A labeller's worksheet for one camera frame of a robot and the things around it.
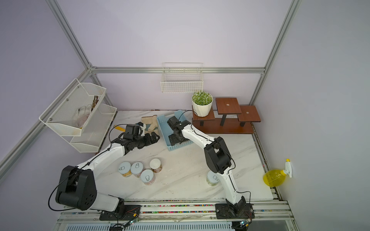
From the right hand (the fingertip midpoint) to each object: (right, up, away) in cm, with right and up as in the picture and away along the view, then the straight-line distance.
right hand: (181, 141), depth 96 cm
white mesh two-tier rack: (-56, +19, -18) cm, 62 cm away
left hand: (-17, +1, -7) cm, 18 cm away
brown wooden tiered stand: (+34, +16, +3) cm, 38 cm away
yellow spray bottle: (+58, -21, -10) cm, 62 cm away
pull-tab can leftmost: (-33, -15, -12) cm, 38 cm away
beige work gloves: (-23, +15, +17) cm, 33 cm away
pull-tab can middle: (-26, -15, -12) cm, 32 cm away
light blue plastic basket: (-12, +7, +19) cm, 23 cm away
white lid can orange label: (-14, -13, -12) cm, 23 cm away
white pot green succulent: (+14, +25, -8) cm, 29 cm away
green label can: (+19, -19, -16) cm, 31 cm away
